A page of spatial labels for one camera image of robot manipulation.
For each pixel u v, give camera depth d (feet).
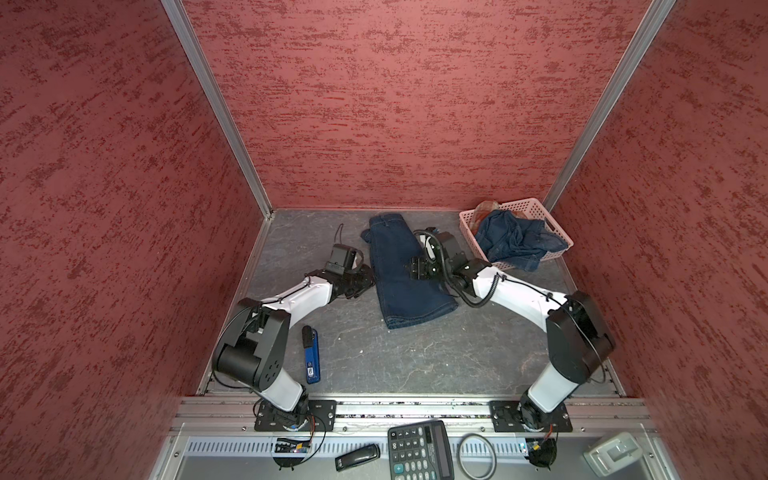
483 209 3.60
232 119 3.08
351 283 2.55
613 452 2.21
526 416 2.15
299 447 2.33
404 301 3.01
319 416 2.43
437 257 2.37
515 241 3.29
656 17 2.35
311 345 2.73
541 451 2.33
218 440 2.33
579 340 1.60
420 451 2.23
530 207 3.86
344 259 2.39
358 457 2.23
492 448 2.28
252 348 1.46
